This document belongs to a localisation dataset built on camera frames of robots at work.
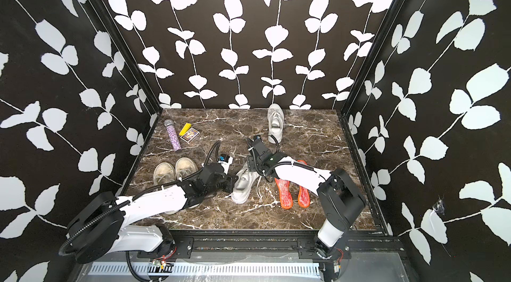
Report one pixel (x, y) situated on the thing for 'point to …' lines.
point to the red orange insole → (285, 195)
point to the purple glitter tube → (173, 135)
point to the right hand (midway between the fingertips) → (253, 157)
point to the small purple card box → (190, 136)
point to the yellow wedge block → (186, 127)
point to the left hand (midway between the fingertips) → (240, 176)
